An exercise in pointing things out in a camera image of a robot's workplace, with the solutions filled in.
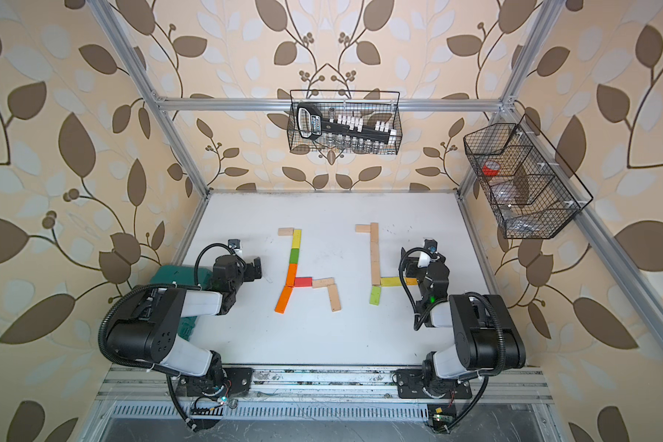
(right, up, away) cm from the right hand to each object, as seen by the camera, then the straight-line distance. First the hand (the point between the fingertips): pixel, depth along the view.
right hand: (418, 250), depth 91 cm
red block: (-39, -11, +3) cm, 41 cm away
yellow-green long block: (-9, -11, +2) cm, 15 cm away
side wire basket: (+26, +17, -18) cm, 36 cm away
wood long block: (-28, -16, 0) cm, 33 cm away
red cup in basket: (+19, +25, -10) cm, 33 cm away
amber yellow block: (-5, -8, -10) cm, 14 cm away
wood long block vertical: (-13, -8, +7) cm, 17 cm away
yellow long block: (-43, +3, +14) cm, 45 cm away
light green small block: (-15, -15, 0) cm, 21 cm away
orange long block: (-44, -9, +5) cm, 45 cm away
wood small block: (-32, -11, +2) cm, 34 cm away
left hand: (-61, -3, +4) cm, 61 cm away
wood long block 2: (-13, +3, +15) cm, 20 cm away
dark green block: (-44, -4, +10) cm, 45 cm away
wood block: (-48, +5, +17) cm, 51 cm away
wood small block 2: (-17, +7, +17) cm, 25 cm away
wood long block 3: (-13, -3, +11) cm, 17 cm away
